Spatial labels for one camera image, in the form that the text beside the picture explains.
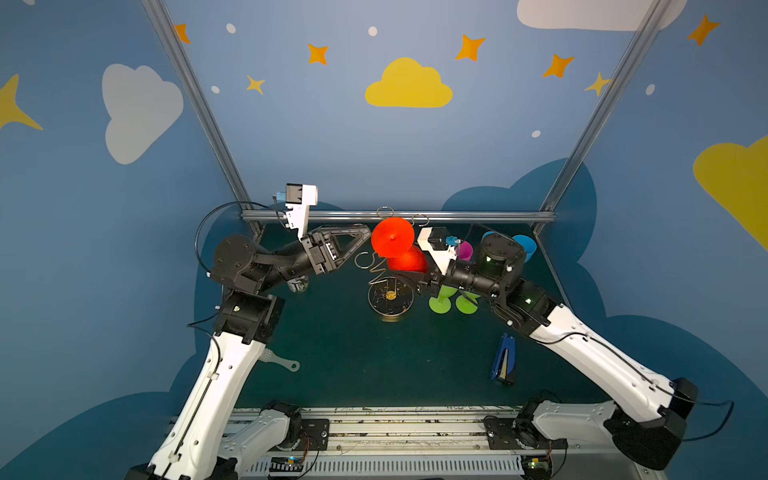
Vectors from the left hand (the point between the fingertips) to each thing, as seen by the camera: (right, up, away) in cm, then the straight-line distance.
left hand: (364, 229), depth 48 cm
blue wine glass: (+50, -1, +49) cm, 70 cm away
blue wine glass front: (+38, +3, +51) cm, 63 cm away
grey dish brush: (-30, -34, +38) cm, 60 cm away
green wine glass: (+22, -21, +51) cm, 59 cm away
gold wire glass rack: (+5, -17, +48) cm, 51 cm away
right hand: (+7, -3, +11) cm, 14 cm away
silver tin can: (-26, -14, +51) cm, 59 cm away
